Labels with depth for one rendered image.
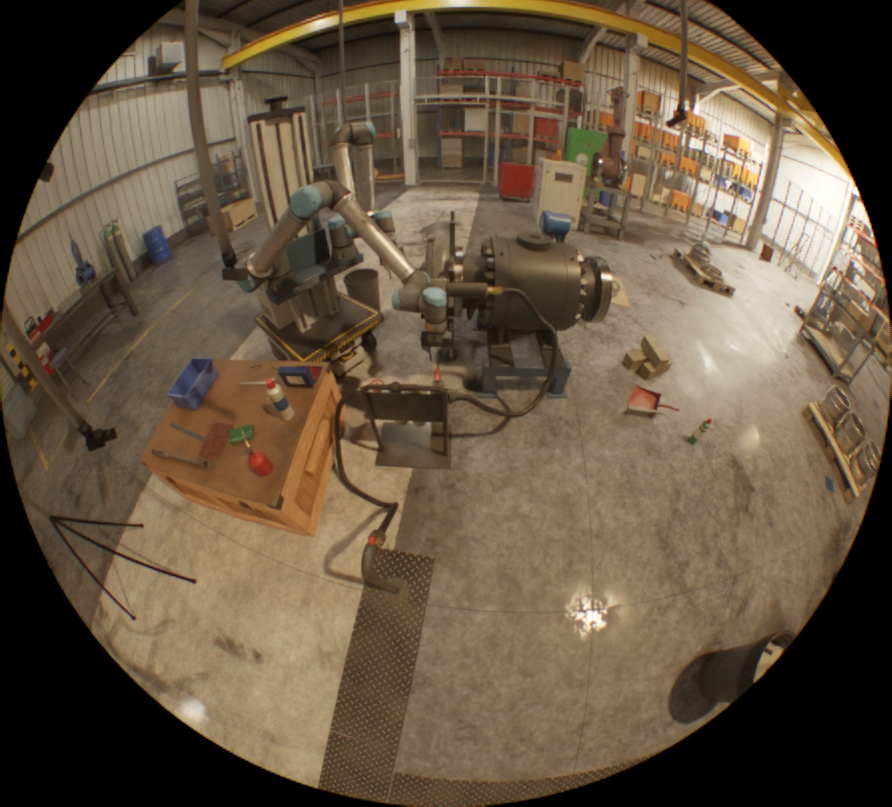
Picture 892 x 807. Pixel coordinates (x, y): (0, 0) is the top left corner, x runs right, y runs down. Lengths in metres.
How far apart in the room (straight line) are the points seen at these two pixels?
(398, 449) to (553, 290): 1.24
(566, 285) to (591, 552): 1.42
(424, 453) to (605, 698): 1.65
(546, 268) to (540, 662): 1.97
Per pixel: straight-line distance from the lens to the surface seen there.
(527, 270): 1.71
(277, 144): 1.97
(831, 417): 4.23
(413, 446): 1.76
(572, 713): 1.70
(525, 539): 1.59
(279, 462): 1.35
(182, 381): 2.00
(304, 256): 2.00
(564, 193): 5.51
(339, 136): 1.78
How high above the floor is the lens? 1.51
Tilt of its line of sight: 43 degrees down
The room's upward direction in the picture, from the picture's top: straight up
